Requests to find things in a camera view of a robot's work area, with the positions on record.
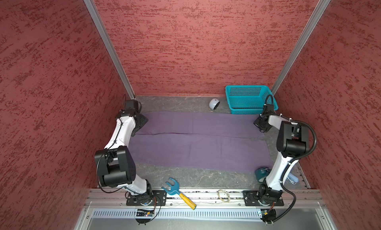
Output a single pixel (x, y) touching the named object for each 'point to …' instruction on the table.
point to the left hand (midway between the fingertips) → (140, 128)
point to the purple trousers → (200, 141)
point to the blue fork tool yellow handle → (174, 189)
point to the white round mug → (214, 103)
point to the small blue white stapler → (292, 178)
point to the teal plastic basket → (248, 99)
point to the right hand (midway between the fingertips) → (258, 126)
